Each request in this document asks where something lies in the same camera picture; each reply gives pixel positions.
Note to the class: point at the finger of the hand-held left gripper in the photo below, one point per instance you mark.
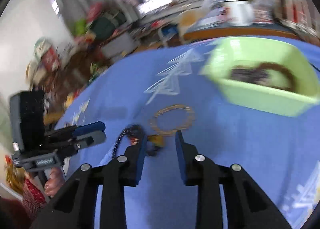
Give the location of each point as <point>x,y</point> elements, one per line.
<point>92,139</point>
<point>90,126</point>

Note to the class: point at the person's left hand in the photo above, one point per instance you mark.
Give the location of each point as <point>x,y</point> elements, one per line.
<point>54,181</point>

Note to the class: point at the bright green plastic bag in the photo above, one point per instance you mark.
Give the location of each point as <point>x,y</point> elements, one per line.
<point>80,27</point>

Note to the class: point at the green square plastic bowl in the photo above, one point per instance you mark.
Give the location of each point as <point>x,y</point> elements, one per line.
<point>250,93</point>

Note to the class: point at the grey folding chair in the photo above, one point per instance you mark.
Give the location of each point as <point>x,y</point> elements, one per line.
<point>117,43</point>

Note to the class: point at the wooden desk with blue top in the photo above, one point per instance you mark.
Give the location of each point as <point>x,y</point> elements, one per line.
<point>237,31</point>

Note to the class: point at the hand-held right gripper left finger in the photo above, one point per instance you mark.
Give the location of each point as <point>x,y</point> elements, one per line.
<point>141,158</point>

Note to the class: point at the blue printed tablecloth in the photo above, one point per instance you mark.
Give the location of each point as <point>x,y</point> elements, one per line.
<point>225,143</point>

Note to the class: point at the cream tote bag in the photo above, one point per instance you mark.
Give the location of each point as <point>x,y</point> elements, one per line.
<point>190,21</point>

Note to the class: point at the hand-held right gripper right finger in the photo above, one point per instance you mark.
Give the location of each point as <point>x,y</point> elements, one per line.
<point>180,158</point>

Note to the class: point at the dark green duffel bag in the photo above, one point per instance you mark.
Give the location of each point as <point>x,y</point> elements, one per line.
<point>102,27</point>

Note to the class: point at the white enamel mug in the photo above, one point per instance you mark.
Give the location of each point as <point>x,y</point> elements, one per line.
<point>240,13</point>

